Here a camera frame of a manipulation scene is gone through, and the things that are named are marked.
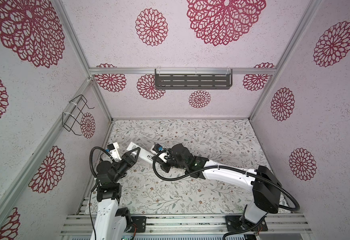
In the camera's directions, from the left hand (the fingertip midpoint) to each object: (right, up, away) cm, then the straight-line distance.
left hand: (140, 151), depth 74 cm
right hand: (+7, -2, +1) cm, 7 cm away
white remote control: (+1, -1, -1) cm, 2 cm away
